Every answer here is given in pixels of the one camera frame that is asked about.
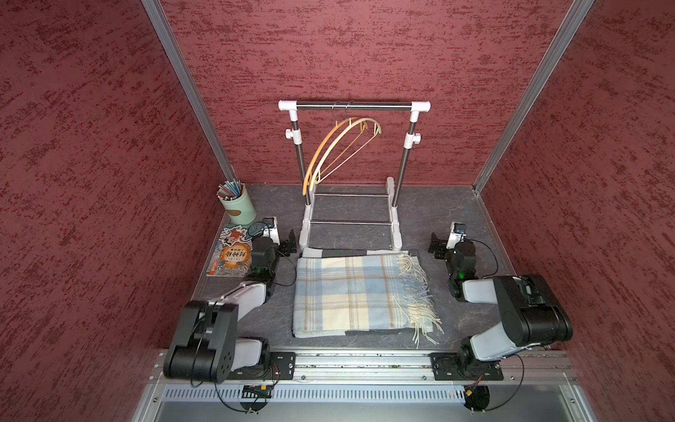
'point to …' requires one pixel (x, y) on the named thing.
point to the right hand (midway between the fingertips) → (444, 237)
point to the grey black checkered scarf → (347, 252)
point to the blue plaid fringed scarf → (334, 294)
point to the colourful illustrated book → (233, 255)
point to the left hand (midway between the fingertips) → (279, 233)
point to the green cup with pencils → (235, 200)
